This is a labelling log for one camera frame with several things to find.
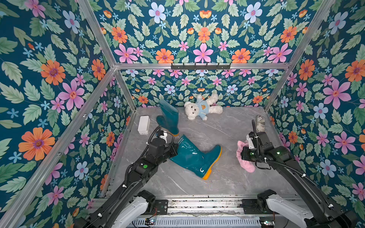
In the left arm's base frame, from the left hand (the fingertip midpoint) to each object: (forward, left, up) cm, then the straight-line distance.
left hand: (180, 144), depth 76 cm
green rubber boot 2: (-7, -10, -11) cm, 16 cm away
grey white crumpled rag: (+22, -59, -16) cm, 65 cm away
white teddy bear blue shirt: (+39, -18, -12) cm, 44 cm away
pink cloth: (-13, -34, -4) cm, 37 cm away
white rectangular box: (+27, +28, -15) cm, 42 cm away
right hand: (-5, -34, -3) cm, 35 cm away
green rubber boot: (+21, +7, -2) cm, 23 cm away
